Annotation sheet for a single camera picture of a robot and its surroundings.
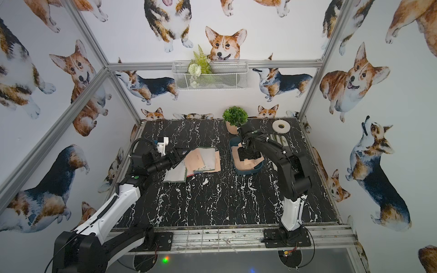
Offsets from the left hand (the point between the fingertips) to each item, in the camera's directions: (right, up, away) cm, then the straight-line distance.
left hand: (189, 150), depth 77 cm
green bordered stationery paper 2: (-10, -15, +17) cm, 25 cm away
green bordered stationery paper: (+5, -6, +24) cm, 25 cm away
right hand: (+27, -4, +16) cm, 31 cm away
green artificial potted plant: (+21, +19, +24) cm, 37 cm away
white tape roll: (+54, +13, +41) cm, 68 cm away
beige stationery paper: (-2, -8, +21) cm, 23 cm away
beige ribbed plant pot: (+20, +10, +33) cm, 40 cm away
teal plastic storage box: (+21, +3, +27) cm, 34 cm away
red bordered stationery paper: (-4, -14, +18) cm, 23 cm away
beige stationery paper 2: (+11, -10, +22) cm, 26 cm away
